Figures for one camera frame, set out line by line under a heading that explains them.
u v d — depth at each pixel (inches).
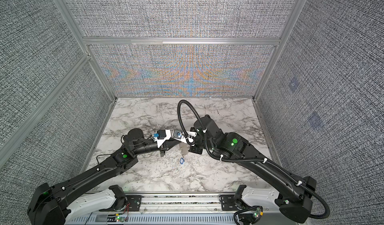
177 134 20.8
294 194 15.0
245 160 16.5
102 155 21.7
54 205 15.3
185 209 28.7
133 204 28.8
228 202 28.8
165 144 22.6
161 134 21.7
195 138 21.1
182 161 31.4
